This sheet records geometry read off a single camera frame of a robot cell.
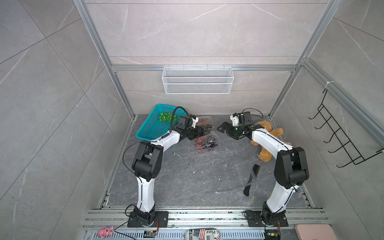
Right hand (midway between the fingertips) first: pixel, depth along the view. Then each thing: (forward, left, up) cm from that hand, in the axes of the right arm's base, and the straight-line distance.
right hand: (223, 130), depth 92 cm
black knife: (-23, -17, -12) cm, 31 cm away
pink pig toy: (-51, +62, -11) cm, 81 cm away
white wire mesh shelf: (+32, +17, +16) cm, 40 cm away
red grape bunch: (-3, +16, -8) cm, 18 cm away
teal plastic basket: (+18, +47, -13) cm, 52 cm away
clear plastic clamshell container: (+14, +10, -8) cm, 19 cm away
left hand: (0, +10, -1) cm, 10 cm away
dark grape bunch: (-5, +8, -6) cm, 12 cm away
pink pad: (-52, -41, -18) cm, 68 cm away
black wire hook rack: (-15, -49, +18) cm, 54 cm away
